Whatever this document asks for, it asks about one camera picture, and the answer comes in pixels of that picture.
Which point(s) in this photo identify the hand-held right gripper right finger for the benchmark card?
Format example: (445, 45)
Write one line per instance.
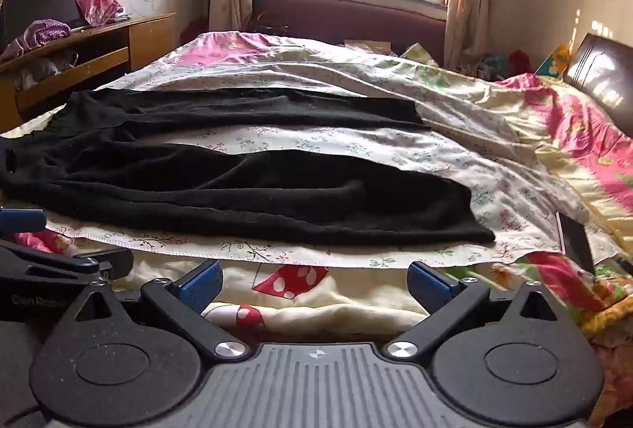
(430, 283)

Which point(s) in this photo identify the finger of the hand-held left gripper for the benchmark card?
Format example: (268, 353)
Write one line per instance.
(20, 220)
(49, 262)

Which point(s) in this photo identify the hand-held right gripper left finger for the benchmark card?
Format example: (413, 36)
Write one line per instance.
(200, 287)

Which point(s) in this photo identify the black pants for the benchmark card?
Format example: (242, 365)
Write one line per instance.
(198, 195)

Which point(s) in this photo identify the grey cloth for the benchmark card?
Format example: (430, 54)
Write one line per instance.
(47, 66)

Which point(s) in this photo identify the white floral bed sheet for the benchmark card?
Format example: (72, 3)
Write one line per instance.
(346, 141)

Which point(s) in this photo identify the purple cloth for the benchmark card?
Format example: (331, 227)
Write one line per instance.
(44, 31)

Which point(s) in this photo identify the pink mushroom print quilt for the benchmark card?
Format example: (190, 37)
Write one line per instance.
(583, 136)

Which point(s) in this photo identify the wooden side cabinet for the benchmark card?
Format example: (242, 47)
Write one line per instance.
(148, 37)

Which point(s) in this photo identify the blue cloth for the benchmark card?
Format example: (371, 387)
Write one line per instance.
(495, 63)

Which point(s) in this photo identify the white green plastic bag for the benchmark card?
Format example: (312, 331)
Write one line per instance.
(419, 53)

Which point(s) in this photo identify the red cloth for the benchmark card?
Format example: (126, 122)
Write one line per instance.
(520, 61)

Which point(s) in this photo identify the yellow green picture box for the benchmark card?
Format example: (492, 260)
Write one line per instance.
(556, 59)

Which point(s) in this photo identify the dark brown headboard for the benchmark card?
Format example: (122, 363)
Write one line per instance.
(603, 76)

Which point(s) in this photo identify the maroon sofa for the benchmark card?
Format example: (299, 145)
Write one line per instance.
(346, 19)

